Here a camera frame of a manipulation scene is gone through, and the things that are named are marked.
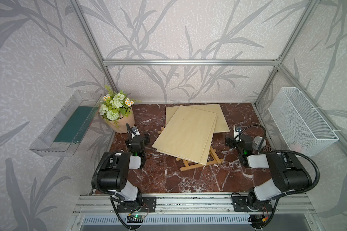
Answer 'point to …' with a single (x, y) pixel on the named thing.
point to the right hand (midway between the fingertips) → (234, 133)
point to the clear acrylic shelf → (44, 146)
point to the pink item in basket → (295, 147)
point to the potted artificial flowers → (117, 109)
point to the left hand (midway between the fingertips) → (137, 133)
